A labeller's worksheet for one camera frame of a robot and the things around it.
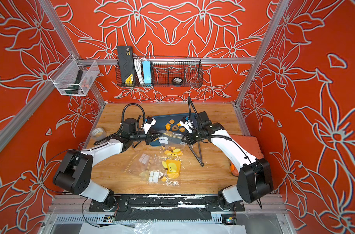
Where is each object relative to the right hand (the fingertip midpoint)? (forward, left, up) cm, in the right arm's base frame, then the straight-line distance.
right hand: (181, 138), depth 80 cm
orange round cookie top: (+23, +7, -14) cm, 28 cm away
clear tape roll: (+12, +59, -14) cm, 61 cm away
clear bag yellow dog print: (-2, +5, -3) cm, 6 cm away
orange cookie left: (+18, +10, -14) cm, 25 cm away
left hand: (+3, +12, -1) cm, 12 cm away
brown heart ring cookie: (+18, +4, -15) cm, 24 cm away
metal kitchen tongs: (-5, -12, -15) cm, 20 cm away
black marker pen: (+6, +54, -14) cm, 56 cm away
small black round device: (+38, +3, +12) cm, 40 cm away
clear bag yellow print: (-13, +10, -15) cm, 23 cm away
